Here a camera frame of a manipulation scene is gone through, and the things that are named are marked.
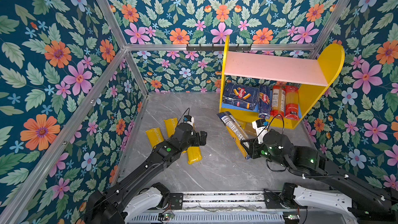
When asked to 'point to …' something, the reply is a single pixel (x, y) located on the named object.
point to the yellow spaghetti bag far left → (155, 136)
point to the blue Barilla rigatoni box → (240, 96)
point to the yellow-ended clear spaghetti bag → (194, 154)
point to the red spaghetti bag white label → (278, 101)
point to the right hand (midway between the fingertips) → (242, 141)
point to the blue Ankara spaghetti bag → (236, 130)
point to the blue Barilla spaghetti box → (264, 101)
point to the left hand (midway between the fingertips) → (202, 131)
